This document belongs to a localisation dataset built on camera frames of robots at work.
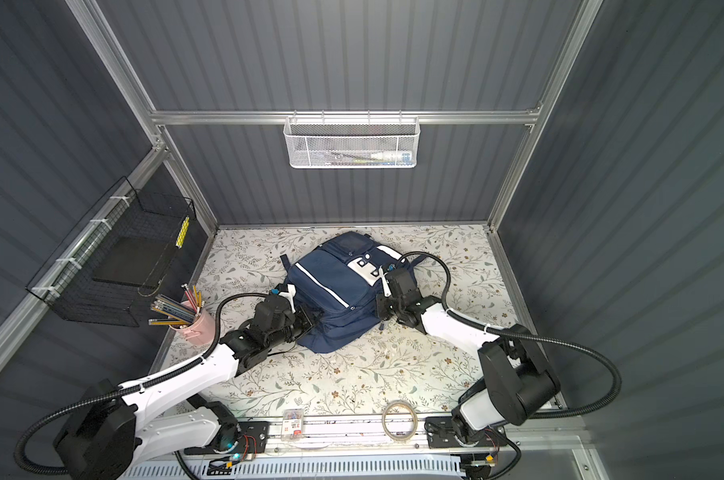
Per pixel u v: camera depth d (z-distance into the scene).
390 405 0.77
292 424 0.74
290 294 0.77
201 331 0.85
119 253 0.75
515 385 0.44
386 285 0.72
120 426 0.40
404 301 0.68
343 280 0.89
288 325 0.66
